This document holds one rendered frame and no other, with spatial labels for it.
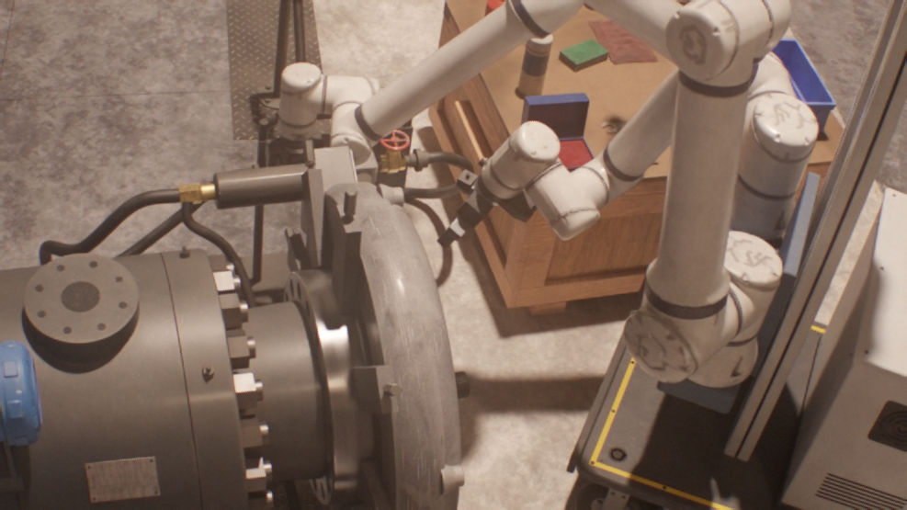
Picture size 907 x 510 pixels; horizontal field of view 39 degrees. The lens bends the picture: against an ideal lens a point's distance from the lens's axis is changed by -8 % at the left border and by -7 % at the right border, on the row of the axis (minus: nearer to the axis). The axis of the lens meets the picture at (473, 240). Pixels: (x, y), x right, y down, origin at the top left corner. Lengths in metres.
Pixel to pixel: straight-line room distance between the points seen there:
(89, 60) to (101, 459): 2.29
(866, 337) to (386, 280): 0.95
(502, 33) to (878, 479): 1.21
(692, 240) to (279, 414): 0.78
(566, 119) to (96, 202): 1.35
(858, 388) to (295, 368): 1.09
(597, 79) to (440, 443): 1.62
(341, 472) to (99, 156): 1.80
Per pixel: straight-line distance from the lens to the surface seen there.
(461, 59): 2.70
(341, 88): 2.94
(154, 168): 3.93
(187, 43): 4.41
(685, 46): 2.07
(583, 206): 2.48
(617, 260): 3.59
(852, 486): 2.87
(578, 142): 3.42
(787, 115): 2.90
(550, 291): 3.56
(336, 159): 2.72
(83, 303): 2.29
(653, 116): 2.41
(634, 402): 3.06
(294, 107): 2.95
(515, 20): 2.65
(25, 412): 2.06
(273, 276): 3.61
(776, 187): 2.92
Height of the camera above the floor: 2.60
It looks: 43 degrees down
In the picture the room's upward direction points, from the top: 11 degrees clockwise
